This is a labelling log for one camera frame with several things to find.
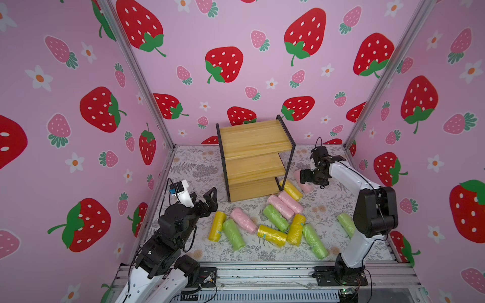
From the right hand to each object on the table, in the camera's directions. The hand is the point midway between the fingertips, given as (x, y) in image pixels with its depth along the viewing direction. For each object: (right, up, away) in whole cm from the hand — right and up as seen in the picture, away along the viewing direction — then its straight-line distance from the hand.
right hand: (312, 180), depth 94 cm
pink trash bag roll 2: (-10, -13, -3) cm, 17 cm away
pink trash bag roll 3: (-16, -14, -5) cm, 22 cm away
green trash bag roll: (-20, -17, -8) cm, 27 cm away
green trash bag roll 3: (-40, -23, -13) cm, 48 cm away
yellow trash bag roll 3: (-21, -24, -13) cm, 34 cm away
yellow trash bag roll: (-11, -6, +2) cm, 12 cm away
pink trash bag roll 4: (-35, -17, -10) cm, 40 cm away
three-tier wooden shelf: (-32, +11, -21) cm, 40 cm away
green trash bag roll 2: (-4, -25, -14) cm, 30 cm away
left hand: (-47, -1, -27) cm, 55 cm away
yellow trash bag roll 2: (-10, -19, -10) cm, 24 cm away
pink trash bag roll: (-3, -4, +2) cm, 5 cm away
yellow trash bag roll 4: (-48, -22, -11) cm, 54 cm away
